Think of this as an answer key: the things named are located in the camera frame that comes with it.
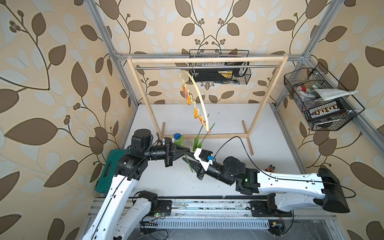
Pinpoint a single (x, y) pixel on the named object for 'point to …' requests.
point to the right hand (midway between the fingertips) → (184, 154)
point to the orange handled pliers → (271, 169)
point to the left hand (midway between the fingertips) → (190, 150)
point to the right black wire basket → (299, 83)
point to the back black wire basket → (241, 76)
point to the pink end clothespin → (209, 131)
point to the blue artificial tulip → (179, 140)
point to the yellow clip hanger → (192, 94)
